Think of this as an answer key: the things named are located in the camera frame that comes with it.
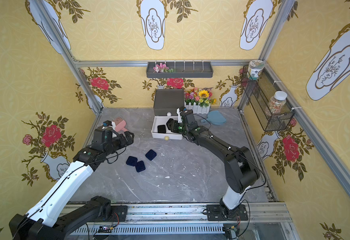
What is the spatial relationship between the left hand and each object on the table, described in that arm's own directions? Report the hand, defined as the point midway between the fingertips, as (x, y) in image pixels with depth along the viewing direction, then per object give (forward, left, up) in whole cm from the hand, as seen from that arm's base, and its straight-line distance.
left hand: (121, 136), depth 79 cm
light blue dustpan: (+29, -59, -20) cm, 69 cm away
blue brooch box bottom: (-8, -7, -20) cm, 23 cm away
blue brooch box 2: (-5, -1, -20) cm, 21 cm away
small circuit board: (-38, +7, -24) cm, 46 cm away
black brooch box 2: (+11, -25, -1) cm, 28 cm away
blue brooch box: (-1, -13, -20) cm, 24 cm away
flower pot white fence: (+33, -46, -6) cm, 57 cm away
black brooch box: (+13, -20, -12) cm, 27 cm away
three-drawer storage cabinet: (+36, -23, -10) cm, 44 cm away
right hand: (+11, -28, -2) cm, 30 cm away
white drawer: (+21, -20, -13) cm, 32 cm away
